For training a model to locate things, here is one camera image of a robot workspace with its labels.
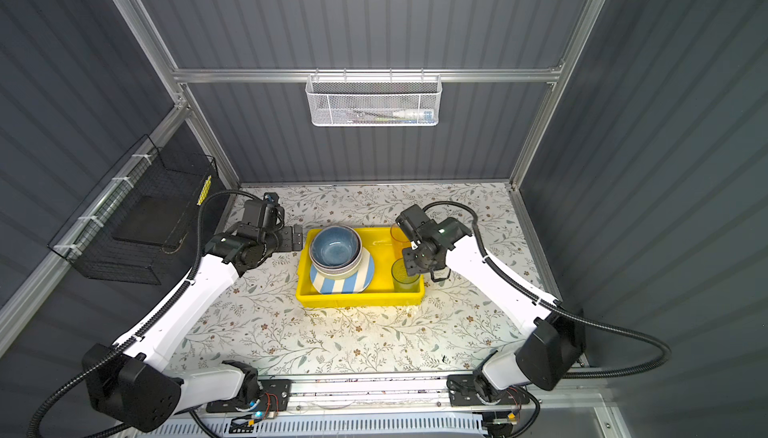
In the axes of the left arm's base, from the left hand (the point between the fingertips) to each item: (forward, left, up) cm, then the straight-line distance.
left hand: (282, 232), depth 80 cm
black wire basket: (+3, +33, +8) cm, 34 cm away
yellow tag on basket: (+12, +22, +5) cm, 26 cm away
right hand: (-10, -37, -4) cm, 38 cm away
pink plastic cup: (+1, -33, -8) cm, 34 cm away
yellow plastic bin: (-9, -26, -20) cm, 34 cm away
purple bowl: (-8, -14, -8) cm, 18 cm away
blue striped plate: (-8, -19, -17) cm, 26 cm away
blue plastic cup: (-13, -32, -7) cm, 35 cm away
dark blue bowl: (+2, -13, -11) cm, 17 cm away
